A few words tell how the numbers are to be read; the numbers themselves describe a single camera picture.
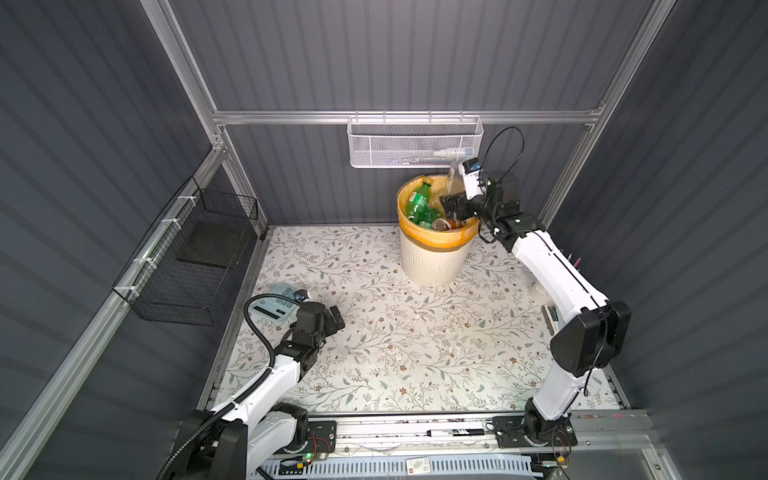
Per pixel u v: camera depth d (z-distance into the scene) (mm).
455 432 738
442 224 863
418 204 912
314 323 675
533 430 659
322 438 723
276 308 940
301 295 768
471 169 682
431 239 806
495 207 612
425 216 937
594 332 456
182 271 720
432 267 915
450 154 911
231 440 405
